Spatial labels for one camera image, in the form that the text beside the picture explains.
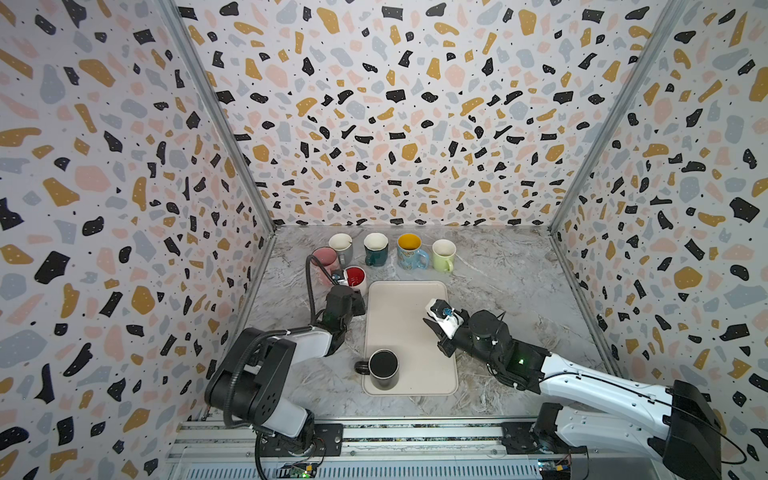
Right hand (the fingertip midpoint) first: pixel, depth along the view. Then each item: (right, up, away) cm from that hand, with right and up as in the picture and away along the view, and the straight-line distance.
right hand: (425, 312), depth 73 cm
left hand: (-20, +4, +19) cm, 28 cm away
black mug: (-11, -15, +4) cm, 19 cm away
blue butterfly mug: (-3, +15, +28) cm, 32 cm away
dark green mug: (-15, +16, +30) cm, 37 cm away
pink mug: (-31, +13, +28) cm, 43 cm away
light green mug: (+9, +15, +33) cm, 38 cm away
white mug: (-22, +6, +27) cm, 35 cm away
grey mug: (-27, +18, +32) cm, 46 cm away
